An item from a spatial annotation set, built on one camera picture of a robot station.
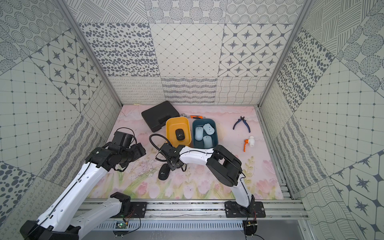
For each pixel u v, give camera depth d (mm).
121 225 716
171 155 685
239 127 1078
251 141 976
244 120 1108
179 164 645
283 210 761
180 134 1007
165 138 834
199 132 1009
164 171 847
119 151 551
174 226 701
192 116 1143
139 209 744
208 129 1020
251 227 747
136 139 620
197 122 1053
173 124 1070
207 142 973
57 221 378
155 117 1097
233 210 734
